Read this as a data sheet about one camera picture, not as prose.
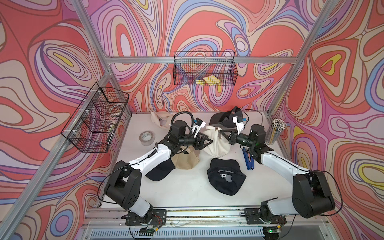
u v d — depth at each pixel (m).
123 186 0.44
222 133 0.78
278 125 0.88
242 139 0.72
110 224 0.74
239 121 0.72
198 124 0.70
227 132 0.77
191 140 0.70
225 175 0.86
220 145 0.84
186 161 0.90
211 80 0.91
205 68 0.96
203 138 0.71
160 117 1.07
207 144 0.73
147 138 1.04
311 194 0.43
